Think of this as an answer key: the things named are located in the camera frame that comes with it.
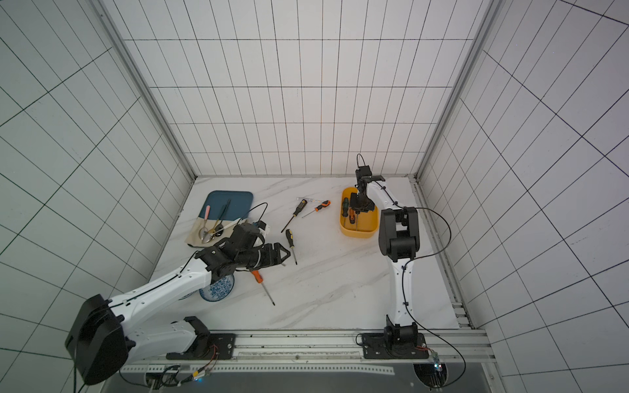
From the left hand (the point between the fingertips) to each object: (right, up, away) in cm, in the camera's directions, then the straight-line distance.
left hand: (278, 260), depth 80 cm
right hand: (+27, +17, +26) cm, 41 cm away
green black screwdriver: (+26, +18, +27) cm, 41 cm away
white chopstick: (-24, +9, +21) cm, 33 cm away
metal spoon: (-32, +5, +18) cm, 37 cm away
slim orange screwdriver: (+28, +13, +24) cm, 39 cm away
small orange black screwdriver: (+17, +18, +28) cm, 37 cm away
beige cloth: (-37, +5, +17) cm, 41 cm away
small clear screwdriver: (+11, +20, +30) cm, 38 cm away
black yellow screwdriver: (+2, +5, +18) cm, 18 cm away
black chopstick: (-28, +9, +21) cm, 36 cm away
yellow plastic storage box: (+33, +10, +19) cm, 39 cm away
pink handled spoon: (-34, +7, +19) cm, 39 cm away
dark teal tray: (-22, +17, +27) cm, 39 cm away
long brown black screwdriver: (+5, +17, +27) cm, 32 cm away
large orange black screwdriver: (-8, -8, +6) cm, 13 cm away
